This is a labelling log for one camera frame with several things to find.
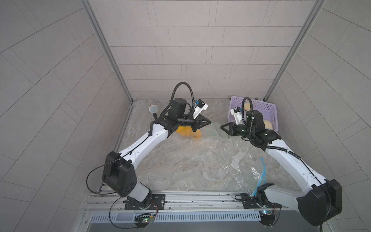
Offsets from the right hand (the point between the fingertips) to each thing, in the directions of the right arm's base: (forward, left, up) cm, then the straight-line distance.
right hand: (220, 127), depth 76 cm
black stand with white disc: (+11, +36, +6) cm, 38 cm away
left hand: (0, +6, +6) cm, 8 cm away
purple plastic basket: (+26, -44, -20) cm, 54 cm away
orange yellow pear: (+4, +13, -13) cm, 19 cm away
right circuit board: (-38, -18, -23) cm, 48 cm away
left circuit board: (-35, +41, -21) cm, 58 cm away
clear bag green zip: (-2, +3, +1) cm, 3 cm away
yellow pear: (+11, -36, -17) cm, 41 cm away
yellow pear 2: (+27, -26, -15) cm, 41 cm away
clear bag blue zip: (-20, -12, -12) cm, 26 cm away
